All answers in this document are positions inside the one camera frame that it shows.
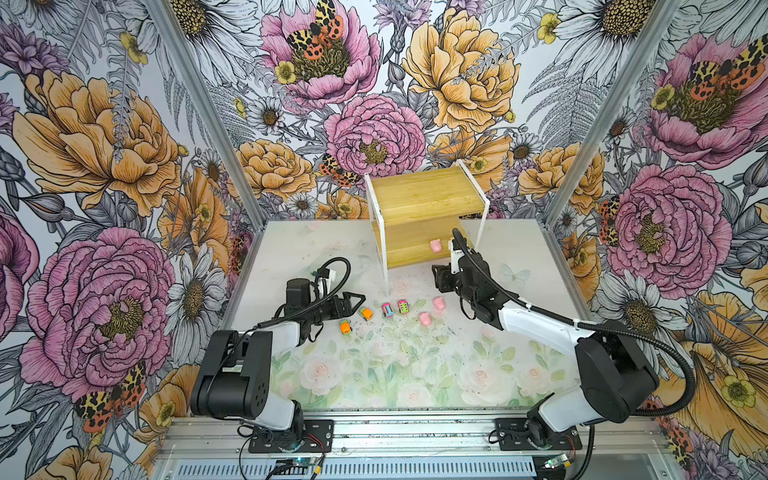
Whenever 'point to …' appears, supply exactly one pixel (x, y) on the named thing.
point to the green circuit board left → (303, 461)
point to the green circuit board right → (555, 461)
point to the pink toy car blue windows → (387, 310)
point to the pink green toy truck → (403, 306)
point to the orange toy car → (366, 313)
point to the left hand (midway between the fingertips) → (355, 307)
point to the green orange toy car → (345, 327)
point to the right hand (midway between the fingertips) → (441, 275)
